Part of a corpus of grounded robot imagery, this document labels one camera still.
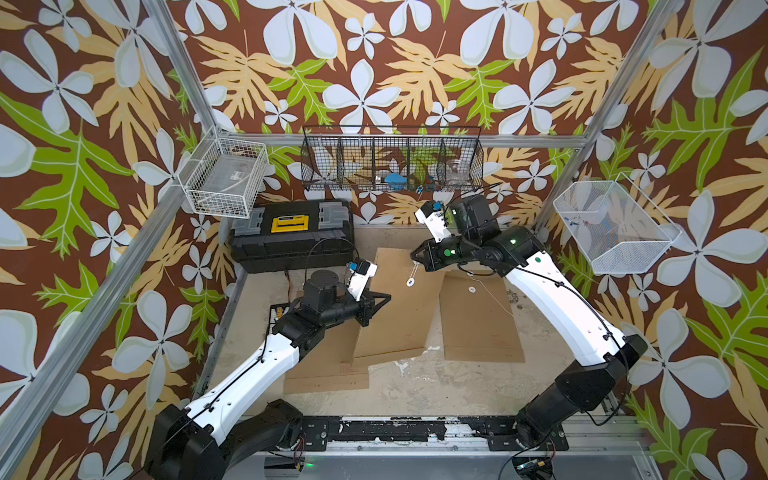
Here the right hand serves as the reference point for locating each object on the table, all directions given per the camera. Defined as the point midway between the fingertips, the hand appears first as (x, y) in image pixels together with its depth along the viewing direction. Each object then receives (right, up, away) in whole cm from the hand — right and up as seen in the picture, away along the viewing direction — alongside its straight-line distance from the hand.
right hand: (409, 254), depth 70 cm
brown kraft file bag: (-22, -33, +16) cm, 43 cm away
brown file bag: (+23, -21, +21) cm, 38 cm away
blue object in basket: (-2, +23, +24) cm, 33 cm away
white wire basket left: (-53, +23, +16) cm, 60 cm away
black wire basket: (-4, +33, +29) cm, 44 cm away
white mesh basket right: (+60, +7, +12) cm, 61 cm away
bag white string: (+1, -7, +3) cm, 7 cm away
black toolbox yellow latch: (-35, +6, +25) cm, 44 cm away
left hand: (-5, -10, +2) cm, 11 cm away
